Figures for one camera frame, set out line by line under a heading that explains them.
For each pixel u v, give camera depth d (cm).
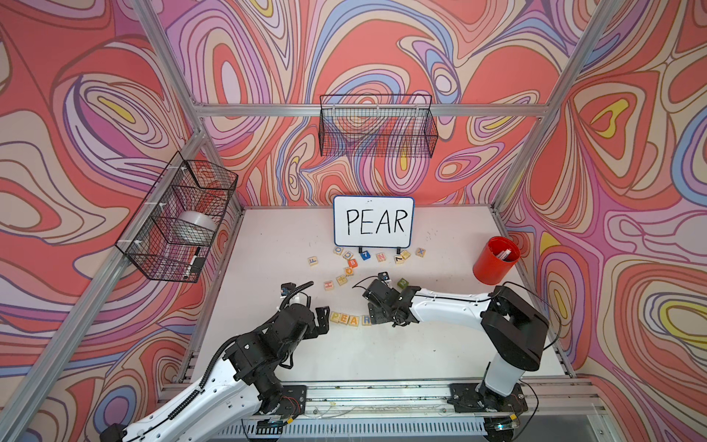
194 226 70
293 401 72
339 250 104
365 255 104
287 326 54
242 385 49
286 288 64
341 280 96
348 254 104
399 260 101
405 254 104
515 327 49
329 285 95
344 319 87
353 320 86
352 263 101
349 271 98
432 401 75
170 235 73
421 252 104
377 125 96
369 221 101
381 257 102
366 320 86
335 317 88
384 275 81
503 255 92
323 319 68
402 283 96
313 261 101
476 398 73
